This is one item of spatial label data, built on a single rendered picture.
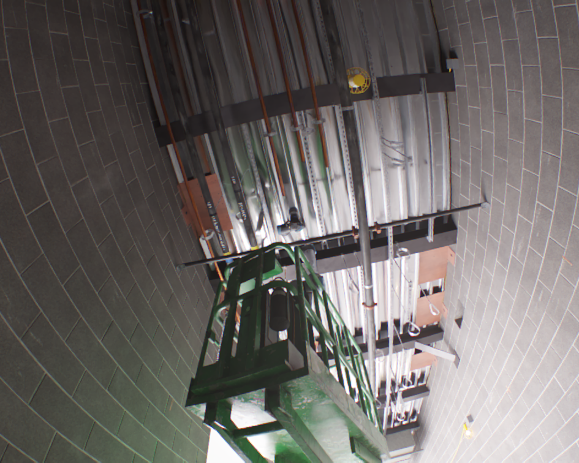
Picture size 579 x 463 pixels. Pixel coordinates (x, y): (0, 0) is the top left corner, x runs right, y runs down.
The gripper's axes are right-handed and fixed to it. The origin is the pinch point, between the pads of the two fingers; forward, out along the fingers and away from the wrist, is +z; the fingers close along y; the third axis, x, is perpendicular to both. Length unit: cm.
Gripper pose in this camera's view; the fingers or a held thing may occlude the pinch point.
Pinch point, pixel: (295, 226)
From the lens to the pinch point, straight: 235.0
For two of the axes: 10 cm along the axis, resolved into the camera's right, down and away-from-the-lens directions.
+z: 0.3, 4.5, -8.9
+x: 0.2, 8.9, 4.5
